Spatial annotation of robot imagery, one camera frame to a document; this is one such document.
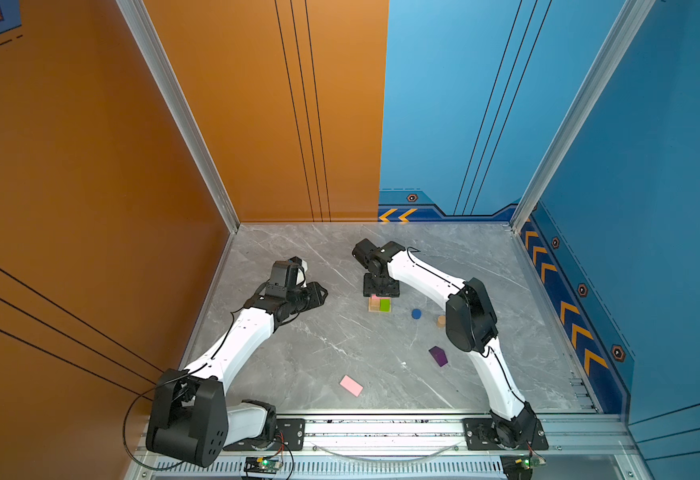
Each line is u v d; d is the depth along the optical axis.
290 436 0.73
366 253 0.78
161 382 0.42
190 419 0.41
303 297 0.74
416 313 0.94
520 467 0.70
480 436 0.72
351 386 0.81
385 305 0.94
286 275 0.66
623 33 0.72
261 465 0.71
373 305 0.92
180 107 0.85
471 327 0.57
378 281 0.81
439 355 0.85
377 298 0.93
